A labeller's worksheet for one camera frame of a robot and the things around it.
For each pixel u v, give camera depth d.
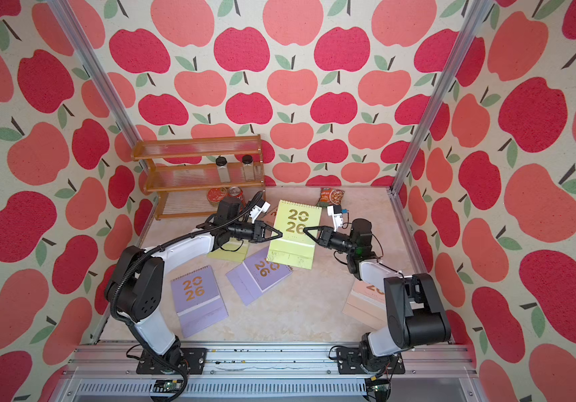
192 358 0.75
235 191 1.04
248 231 0.77
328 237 0.75
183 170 1.18
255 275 0.91
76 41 0.74
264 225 0.79
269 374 0.75
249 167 0.98
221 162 0.96
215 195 1.12
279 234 0.81
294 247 0.81
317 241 0.78
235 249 0.78
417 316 0.45
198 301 0.86
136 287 0.48
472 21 0.70
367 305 0.86
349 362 0.73
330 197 1.15
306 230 0.82
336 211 0.80
